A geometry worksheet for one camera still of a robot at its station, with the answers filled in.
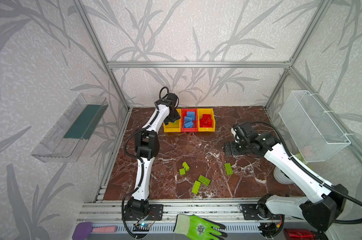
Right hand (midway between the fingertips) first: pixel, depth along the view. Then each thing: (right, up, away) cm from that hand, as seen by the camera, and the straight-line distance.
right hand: (230, 144), depth 78 cm
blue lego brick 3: (-23, +14, +34) cm, 43 cm away
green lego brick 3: (-14, -21, +5) cm, 26 cm away
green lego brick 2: (+1, -16, +9) cm, 19 cm away
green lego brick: (-24, -15, +10) cm, 30 cm away
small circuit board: (-44, -40, -6) cm, 59 cm away
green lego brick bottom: (-18, -24, +3) cm, 30 cm away
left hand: (-31, +16, +23) cm, 42 cm away
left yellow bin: (-33, +8, +30) cm, 45 cm away
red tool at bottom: (+27, -38, -12) cm, 48 cm away
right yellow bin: (-14, +18, +30) cm, 38 cm away
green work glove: (-19, -38, -9) cm, 43 cm away
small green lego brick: (-26, -17, +9) cm, 32 cm away
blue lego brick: (-21, +17, +31) cm, 41 cm away
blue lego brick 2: (-23, +10, +27) cm, 37 cm away
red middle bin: (-26, +19, +34) cm, 47 cm away
